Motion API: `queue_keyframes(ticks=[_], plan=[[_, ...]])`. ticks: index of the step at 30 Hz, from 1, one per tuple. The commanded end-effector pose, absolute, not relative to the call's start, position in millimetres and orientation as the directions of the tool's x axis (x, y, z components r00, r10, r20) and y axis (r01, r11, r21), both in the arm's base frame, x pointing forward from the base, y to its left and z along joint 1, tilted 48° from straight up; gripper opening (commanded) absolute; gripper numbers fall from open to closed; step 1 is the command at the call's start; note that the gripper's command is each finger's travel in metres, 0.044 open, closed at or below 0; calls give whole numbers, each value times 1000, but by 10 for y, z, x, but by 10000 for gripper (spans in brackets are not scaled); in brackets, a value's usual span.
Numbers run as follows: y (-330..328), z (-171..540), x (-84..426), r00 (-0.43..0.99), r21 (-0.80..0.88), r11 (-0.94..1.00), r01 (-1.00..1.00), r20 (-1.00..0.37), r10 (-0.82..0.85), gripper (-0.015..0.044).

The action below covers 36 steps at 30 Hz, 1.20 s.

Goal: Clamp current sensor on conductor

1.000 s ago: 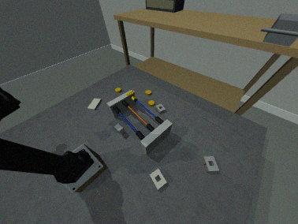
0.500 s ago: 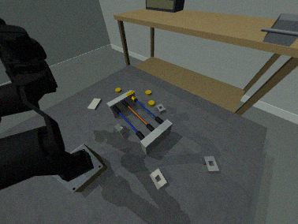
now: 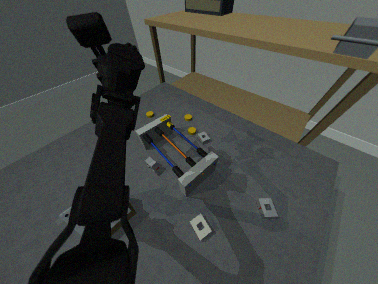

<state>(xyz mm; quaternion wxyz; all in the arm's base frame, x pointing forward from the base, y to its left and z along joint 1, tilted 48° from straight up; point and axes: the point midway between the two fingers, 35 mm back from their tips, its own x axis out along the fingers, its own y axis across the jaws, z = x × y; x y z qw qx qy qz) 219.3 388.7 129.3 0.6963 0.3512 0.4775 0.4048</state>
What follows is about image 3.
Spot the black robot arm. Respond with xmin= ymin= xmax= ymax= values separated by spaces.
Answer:
xmin=28 ymin=43 xmax=145 ymax=284

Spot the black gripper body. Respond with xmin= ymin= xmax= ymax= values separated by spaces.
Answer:
xmin=66 ymin=12 xmax=112 ymax=85

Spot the yellow cylinder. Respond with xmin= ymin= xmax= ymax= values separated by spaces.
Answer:
xmin=146 ymin=111 xmax=154 ymax=118
xmin=184 ymin=114 xmax=192 ymax=121
xmin=188 ymin=127 xmax=196 ymax=135

